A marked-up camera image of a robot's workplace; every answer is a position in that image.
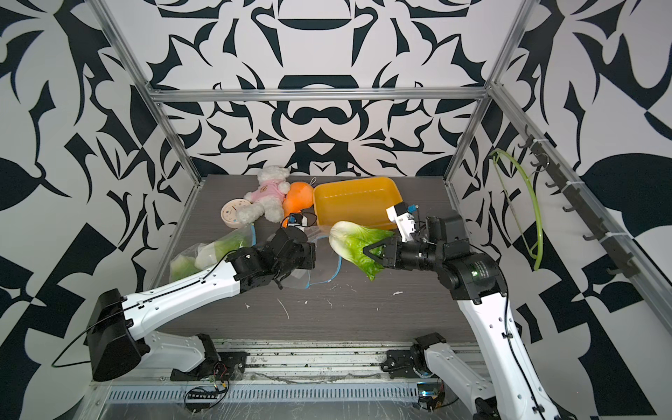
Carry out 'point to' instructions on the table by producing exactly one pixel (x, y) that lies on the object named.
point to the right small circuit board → (430, 395)
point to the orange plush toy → (299, 197)
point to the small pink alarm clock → (229, 213)
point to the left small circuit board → (203, 395)
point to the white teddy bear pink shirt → (267, 198)
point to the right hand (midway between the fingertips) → (365, 248)
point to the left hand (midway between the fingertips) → (315, 243)
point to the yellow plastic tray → (364, 202)
